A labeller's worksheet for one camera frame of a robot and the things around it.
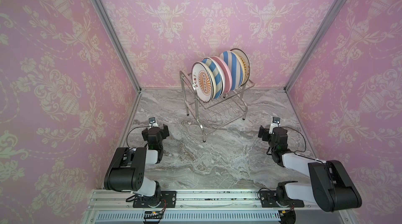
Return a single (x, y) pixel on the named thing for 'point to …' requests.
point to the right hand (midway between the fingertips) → (270, 126)
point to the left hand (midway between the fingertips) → (156, 126)
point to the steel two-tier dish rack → (215, 112)
